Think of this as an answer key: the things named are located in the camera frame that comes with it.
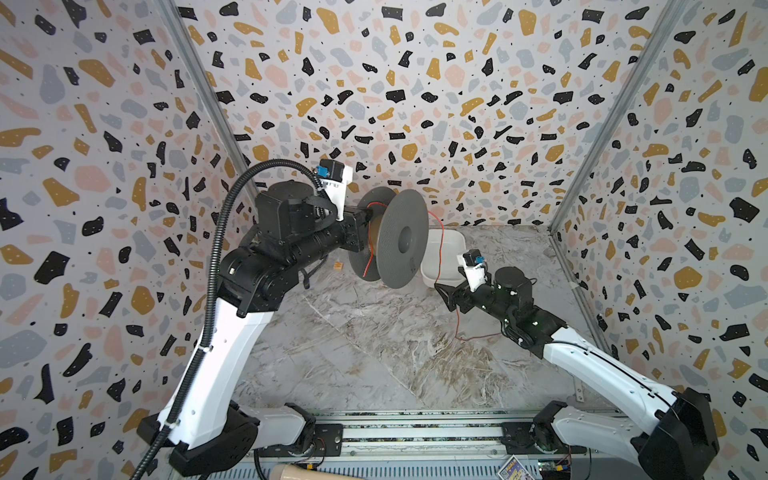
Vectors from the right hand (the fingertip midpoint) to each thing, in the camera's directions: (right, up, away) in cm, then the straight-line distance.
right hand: (445, 272), depth 74 cm
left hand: (-16, +13, -20) cm, 29 cm away
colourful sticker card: (+15, -45, -6) cm, 48 cm away
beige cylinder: (-34, -47, -4) cm, 58 cm away
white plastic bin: (-1, +1, -3) cm, 3 cm away
